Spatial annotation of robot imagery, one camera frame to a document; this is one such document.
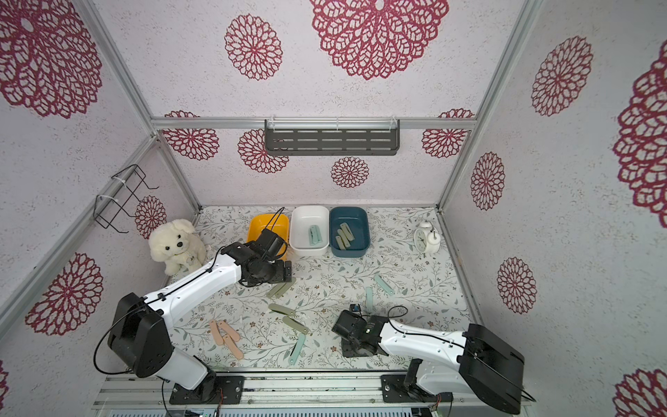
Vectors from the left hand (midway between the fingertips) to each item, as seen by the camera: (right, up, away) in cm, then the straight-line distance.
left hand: (278, 277), depth 85 cm
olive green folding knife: (+23, +17, +28) cm, 40 cm away
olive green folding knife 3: (+22, +12, +24) cm, 35 cm away
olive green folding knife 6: (+6, -16, +1) cm, 17 cm away
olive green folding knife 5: (+6, 0, -7) cm, 9 cm away
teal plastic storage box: (+29, +21, +28) cm, 46 cm away
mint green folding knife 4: (+37, -5, +10) cm, 39 cm away
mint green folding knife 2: (+13, +11, +22) cm, 27 cm away
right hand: (+22, -22, -3) cm, 31 cm away
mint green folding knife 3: (+31, -11, +7) cm, 34 cm away
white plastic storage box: (+4, +21, +32) cm, 39 cm away
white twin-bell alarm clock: (+53, +12, +12) cm, 56 cm away
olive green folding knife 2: (+21, +10, +22) cm, 32 cm away
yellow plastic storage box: (-6, +18, +26) cm, 33 cm away
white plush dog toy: (-34, +11, +1) cm, 36 cm away
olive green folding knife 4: (-2, -6, +10) cm, 12 cm away
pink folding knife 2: (-15, -18, 0) cm, 23 cm away
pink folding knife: (-20, -18, 0) cm, 27 cm away
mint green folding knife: (+10, +14, +24) cm, 30 cm away
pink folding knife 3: (-14, -21, -3) cm, 25 cm away
